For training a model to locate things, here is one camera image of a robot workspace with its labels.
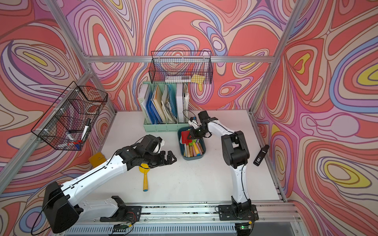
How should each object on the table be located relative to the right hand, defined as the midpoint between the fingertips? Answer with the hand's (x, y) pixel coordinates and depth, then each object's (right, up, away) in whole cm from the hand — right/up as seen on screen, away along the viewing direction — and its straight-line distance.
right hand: (191, 140), depth 98 cm
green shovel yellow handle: (+3, -4, -5) cm, 7 cm away
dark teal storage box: (-6, -5, -3) cm, 8 cm away
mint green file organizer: (-18, +23, -3) cm, 29 cm away
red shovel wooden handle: (-4, 0, -1) cm, 4 cm away
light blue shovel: (-7, -1, -2) cm, 7 cm away
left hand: (-10, -9, -23) cm, 26 cm away
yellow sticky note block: (-61, -12, -5) cm, 62 cm away
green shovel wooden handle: (0, -7, -7) cm, 10 cm away
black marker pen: (-50, +8, -29) cm, 59 cm away
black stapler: (+46, -10, -2) cm, 47 cm away
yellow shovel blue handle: (-21, -9, -33) cm, 40 cm away
